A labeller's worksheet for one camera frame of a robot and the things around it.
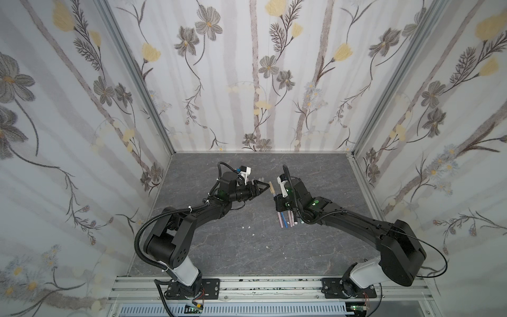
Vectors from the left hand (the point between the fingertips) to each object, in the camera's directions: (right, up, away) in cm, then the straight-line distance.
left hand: (263, 183), depth 84 cm
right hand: (+3, -4, -1) cm, 5 cm away
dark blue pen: (+10, -18, +8) cm, 22 cm away
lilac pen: (+8, -18, +9) cm, 22 cm away
